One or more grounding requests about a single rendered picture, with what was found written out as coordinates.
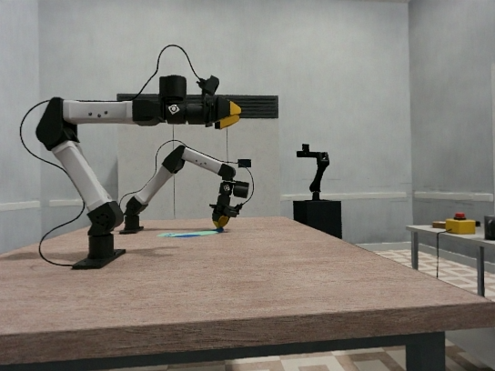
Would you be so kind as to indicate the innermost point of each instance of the mint green sock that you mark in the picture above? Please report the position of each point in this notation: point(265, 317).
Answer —
point(196, 233)

